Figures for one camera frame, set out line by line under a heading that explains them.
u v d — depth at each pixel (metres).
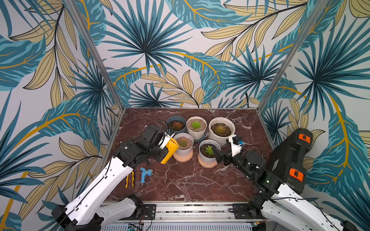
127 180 0.82
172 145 0.70
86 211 0.36
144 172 0.84
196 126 0.95
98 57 0.87
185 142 0.88
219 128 0.93
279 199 0.48
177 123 0.97
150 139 0.48
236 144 0.58
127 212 0.60
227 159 0.61
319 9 0.69
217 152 0.63
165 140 0.60
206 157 0.82
